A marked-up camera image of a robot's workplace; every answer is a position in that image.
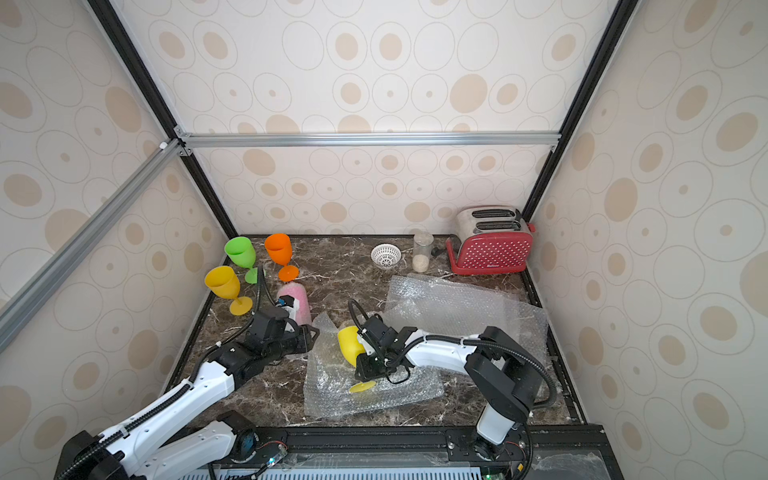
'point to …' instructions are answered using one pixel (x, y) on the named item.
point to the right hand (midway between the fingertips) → (368, 371)
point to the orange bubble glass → (279, 246)
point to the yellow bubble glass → (351, 345)
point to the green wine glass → (241, 251)
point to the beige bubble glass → (224, 283)
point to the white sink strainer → (386, 255)
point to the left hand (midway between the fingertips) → (322, 330)
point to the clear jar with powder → (422, 243)
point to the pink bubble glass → (298, 291)
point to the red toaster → (490, 239)
